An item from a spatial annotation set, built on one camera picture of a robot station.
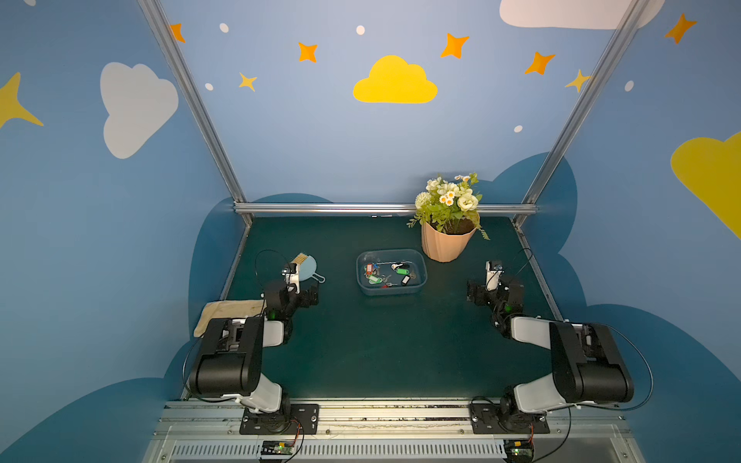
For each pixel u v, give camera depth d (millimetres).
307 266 1076
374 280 1021
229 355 462
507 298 733
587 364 453
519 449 727
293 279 836
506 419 686
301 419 751
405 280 1034
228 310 933
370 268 1044
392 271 1048
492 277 819
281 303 722
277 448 718
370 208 1183
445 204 800
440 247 997
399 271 1044
